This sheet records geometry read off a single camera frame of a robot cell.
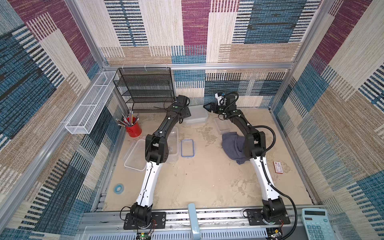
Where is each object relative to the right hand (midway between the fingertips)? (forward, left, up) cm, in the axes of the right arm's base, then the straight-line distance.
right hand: (209, 107), depth 109 cm
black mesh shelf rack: (+12, +46, +12) cm, 49 cm away
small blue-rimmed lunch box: (-10, -10, -9) cm, 17 cm away
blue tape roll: (-53, +53, -10) cm, 76 cm away
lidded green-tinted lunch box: (-6, +8, -2) cm, 10 cm away
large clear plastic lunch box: (-25, +25, -6) cm, 36 cm away
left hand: (-5, +17, 0) cm, 18 cm away
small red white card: (-42, -37, -10) cm, 57 cm away
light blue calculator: (-70, -45, -8) cm, 84 cm away
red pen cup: (-19, +50, +2) cm, 54 cm away
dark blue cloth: (-29, -13, -4) cm, 32 cm away
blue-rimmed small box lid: (-27, +16, -10) cm, 33 cm away
